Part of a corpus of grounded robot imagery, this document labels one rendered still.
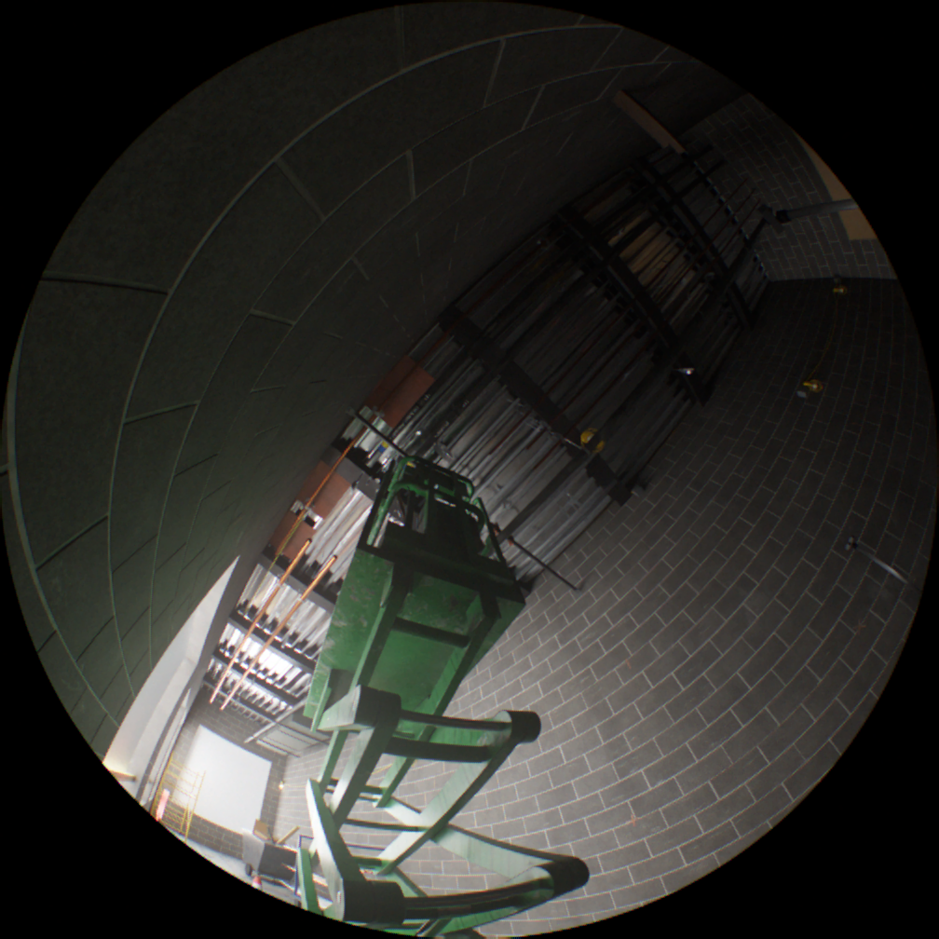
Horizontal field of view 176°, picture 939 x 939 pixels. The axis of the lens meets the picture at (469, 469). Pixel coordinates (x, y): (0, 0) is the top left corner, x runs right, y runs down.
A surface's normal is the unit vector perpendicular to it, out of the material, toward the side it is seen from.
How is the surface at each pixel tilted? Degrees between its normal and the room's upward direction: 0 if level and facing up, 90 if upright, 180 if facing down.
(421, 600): 180
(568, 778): 90
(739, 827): 90
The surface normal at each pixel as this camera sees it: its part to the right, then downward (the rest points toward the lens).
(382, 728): 0.25, 0.02
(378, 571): 0.11, 0.32
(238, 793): 0.68, -0.72
